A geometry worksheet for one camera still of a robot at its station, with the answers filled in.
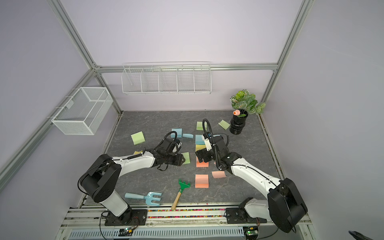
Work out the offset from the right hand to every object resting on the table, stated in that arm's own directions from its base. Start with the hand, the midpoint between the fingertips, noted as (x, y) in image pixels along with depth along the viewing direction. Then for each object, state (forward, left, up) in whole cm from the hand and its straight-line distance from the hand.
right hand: (202, 149), depth 85 cm
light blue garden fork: (-23, +29, -12) cm, 39 cm away
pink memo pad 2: (-14, +1, -12) cm, 19 cm away
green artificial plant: (+27, -26, +13) cm, 40 cm away
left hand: (-3, +12, -9) cm, 16 cm away
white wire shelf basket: (+44, +20, +18) cm, 51 cm away
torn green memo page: (+29, -18, -14) cm, 37 cm away
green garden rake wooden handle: (-16, +12, -13) cm, 24 cm away
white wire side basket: (+16, +67, +14) cm, 71 cm away
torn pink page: (-9, -10, -14) cm, 20 cm away
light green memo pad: (+16, +45, -12) cm, 49 cm away
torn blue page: (+18, +9, -12) cm, 23 cm away
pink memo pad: (-5, +1, -11) cm, 12 cm away
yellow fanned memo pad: (+4, +43, -12) cm, 45 cm away
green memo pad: (+29, +1, -14) cm, 32 cm away
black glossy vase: (+21, -24, -1) cm, 32 cm away
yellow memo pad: (+9, +2, -14) cm, 17 cm away
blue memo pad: (+15, +1, -13) cm, 20 cm away
